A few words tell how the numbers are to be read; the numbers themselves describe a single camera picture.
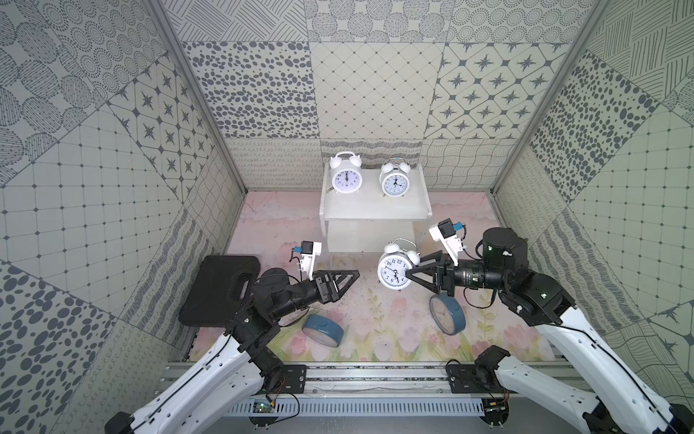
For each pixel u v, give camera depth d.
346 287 0.59
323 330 0.71
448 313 0.76
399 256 0.58
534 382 0.56
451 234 0.53
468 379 0.73
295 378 0.73
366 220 0.70
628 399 0.38
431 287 0.54
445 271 0.51
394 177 0.69
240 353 0.49
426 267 0.56
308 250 0.61
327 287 0.57
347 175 0.71
